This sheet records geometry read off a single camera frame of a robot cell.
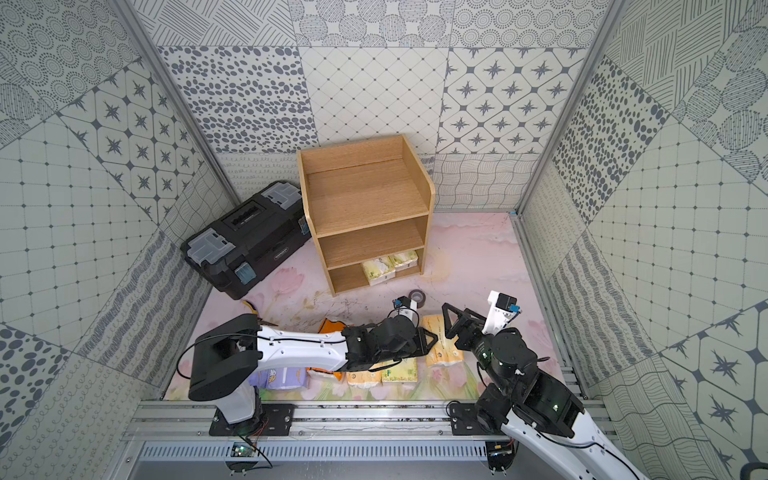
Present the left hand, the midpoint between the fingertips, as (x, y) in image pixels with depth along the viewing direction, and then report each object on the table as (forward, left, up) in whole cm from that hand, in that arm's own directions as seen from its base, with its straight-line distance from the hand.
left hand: (445, 336), depth 74 cm
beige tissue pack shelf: (-8, +21, -10) cm, 24 cm away
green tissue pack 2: (+29, +11, -7) cm, 31 cm away
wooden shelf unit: (+30, +21, +19) cm, 41 cm away
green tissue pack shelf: (-6, +10, -9) cm, 15 cm away
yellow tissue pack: (-3, 0, -3) cm, 4 cm away
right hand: (+2, -1, +9) cm, 10 cm away
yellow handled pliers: (+12, +59, -12) cm, 61 cm away
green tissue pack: (+24, +19, -6) cm, 31 cm away
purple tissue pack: (-9, +41, -8) cm, 42 cm away
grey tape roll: (+18, +5, -11) cm, 22 cm away
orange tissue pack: (-8, +32, -8) cm, 34 cm away
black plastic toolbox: (+22, +61, +4) cm, 65 cm away
